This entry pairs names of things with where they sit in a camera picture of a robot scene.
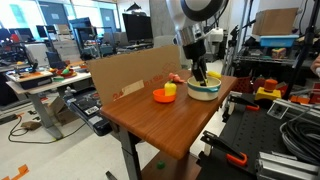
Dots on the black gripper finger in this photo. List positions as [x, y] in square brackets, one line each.
[205, 71]
[198, 71]

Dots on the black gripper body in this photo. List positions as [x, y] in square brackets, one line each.
[194, 50]

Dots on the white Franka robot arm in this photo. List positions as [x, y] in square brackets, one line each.
[180, 13]

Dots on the cream pot with teal band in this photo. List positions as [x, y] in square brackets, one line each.
[203, 92]

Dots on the person's hand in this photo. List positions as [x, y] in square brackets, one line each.
[316, 64]

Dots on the pink toy shrimp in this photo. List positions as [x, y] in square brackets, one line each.
[175, 78]

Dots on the yellow toy bell pepper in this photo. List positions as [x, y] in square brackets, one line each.
[170, 88]

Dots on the red plastic basket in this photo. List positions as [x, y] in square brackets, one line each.
[242, 85]

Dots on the orange plastic bowl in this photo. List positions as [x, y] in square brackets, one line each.
[160, 97]

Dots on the wooden table with metal legs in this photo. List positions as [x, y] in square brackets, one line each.
[166, 120]

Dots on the black computer monitor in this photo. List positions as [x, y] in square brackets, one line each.
[137, 26]

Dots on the large brown cardboard sheet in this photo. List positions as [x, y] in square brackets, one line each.
[133, 73]

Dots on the yellow emergency stop button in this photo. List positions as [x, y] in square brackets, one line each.
[269, 90]

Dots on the colourful small box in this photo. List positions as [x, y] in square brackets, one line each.
[279, 53]

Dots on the black perforated breadboard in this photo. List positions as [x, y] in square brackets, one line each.
[253, 133]

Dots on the blue plastic bin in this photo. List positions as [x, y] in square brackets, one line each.
[277, 40]

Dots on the brown cardboard box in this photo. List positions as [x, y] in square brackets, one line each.
[275, 21]

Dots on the small green toy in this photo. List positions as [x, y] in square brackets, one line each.
[161, 164]

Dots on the black tripod pole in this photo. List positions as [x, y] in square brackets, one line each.
[305, 43]

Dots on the black equipment case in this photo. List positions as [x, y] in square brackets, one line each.
[88, 110]

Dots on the silver aluminium extrusion block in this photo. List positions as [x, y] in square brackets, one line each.
[286, 166]

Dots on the red bowl with toys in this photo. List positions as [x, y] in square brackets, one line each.
[65, 73]

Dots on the small open cardboard box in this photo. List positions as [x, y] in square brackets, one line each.
[61, 111]

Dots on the white office desk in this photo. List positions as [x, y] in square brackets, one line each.
[36, 87]

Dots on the grey tray with orange board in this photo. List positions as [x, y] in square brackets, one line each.
[31, 79]

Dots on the tan floor power adapter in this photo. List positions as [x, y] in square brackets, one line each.
[30, 125]

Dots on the orange floor tape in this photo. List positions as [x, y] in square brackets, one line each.
[20, 171]

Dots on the silver aluminium rail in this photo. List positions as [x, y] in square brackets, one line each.
[295, 108]

